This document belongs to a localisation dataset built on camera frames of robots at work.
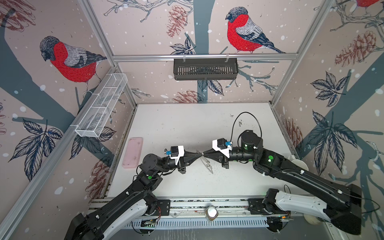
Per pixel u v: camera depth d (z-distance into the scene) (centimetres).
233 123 50
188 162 59
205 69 105
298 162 78
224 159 54
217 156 55
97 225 42
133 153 94
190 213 73
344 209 39
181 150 52
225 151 52
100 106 77
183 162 56
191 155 58
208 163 55
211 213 64
